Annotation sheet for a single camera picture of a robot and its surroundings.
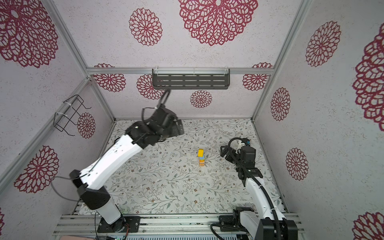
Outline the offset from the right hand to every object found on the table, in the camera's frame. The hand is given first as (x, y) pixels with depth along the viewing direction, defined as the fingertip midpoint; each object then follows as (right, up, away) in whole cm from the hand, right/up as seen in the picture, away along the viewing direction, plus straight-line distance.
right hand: (227, 148), depth 83 cm
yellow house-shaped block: (-15, -3, +4) cm, 15 cm away
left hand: (-29, +10, -11) cm, 33 cm away
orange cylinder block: (-14, -10, +7) cm, 19 cm away
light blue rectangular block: (-14, -7, +5) cm, 16 cm away
